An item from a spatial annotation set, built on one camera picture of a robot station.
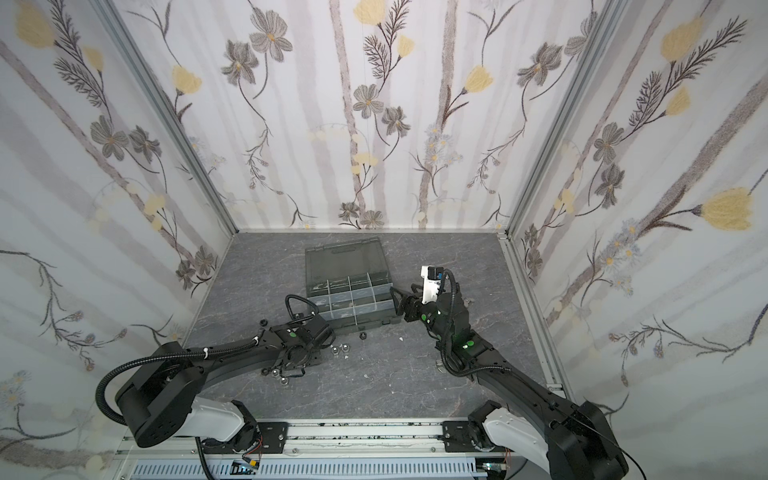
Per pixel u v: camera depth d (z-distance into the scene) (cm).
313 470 70
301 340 65
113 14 68
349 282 99
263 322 95
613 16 68
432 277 67
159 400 42
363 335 92
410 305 68
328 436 75
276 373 84
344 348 88
